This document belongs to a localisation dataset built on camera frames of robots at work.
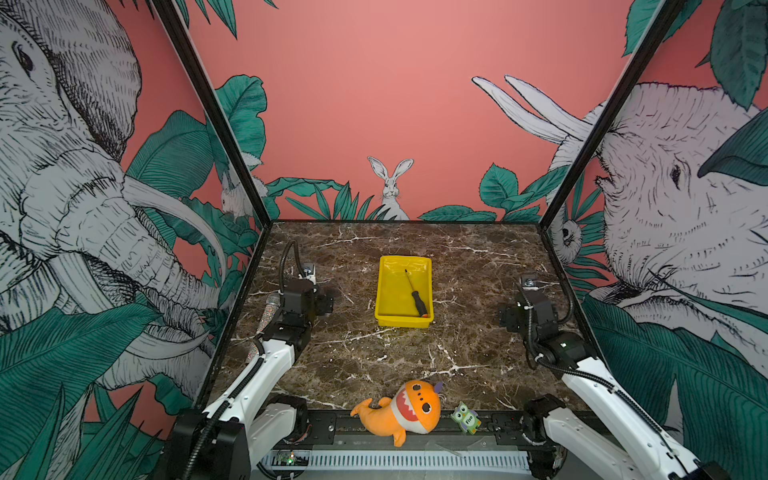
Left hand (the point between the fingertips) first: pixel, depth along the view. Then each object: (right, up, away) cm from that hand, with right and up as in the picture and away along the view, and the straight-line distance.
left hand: (309, 282), depth 84 cm
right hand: (+58, -4, -5) cm, 59 cm away
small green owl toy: (+43, -34, -10) cm, 56 cm away
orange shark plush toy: (+30, -28, -15) cm, 43 cm away
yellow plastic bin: (+26, -1, +20) cm, 33 cm away
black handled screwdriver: (+33, -9, +10) cm, 36 cm away
